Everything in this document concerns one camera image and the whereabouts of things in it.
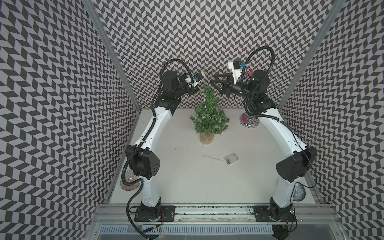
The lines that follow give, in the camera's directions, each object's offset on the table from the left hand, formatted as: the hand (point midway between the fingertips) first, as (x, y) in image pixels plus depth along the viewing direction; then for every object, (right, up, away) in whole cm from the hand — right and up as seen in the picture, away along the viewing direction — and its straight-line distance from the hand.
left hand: (199, 75), depth 74 cm
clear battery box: (+20, -46, +18) cm, 53 cm away
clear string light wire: (+2, -43, +26) cm, 50 cm away
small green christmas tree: (+5, -22, +2) cm, 23 cm away
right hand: (+6, -5, -8) cm, 12 cm away
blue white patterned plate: (+53, -61, +5) cm, 81 cm away
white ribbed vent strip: (-5, -74, -4) cm, 75 cm away
